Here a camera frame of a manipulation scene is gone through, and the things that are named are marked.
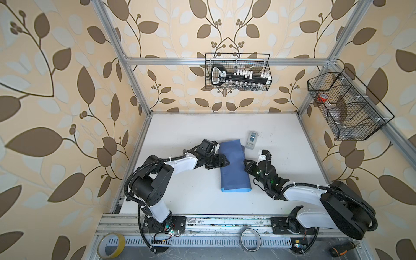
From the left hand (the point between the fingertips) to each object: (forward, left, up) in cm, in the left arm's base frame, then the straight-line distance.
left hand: (223, 162), depth 88 cm
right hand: (0, -11, +1) cm, 11 cm away
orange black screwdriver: (-38, -48, -3) cm, 61 cm away
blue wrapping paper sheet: (-8, -6, -2) cm, 10 cm away
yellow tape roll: (-36, +52, -3) cm, 63 cm away
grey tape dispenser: (+17, -19, -3) cm, 26 cm away
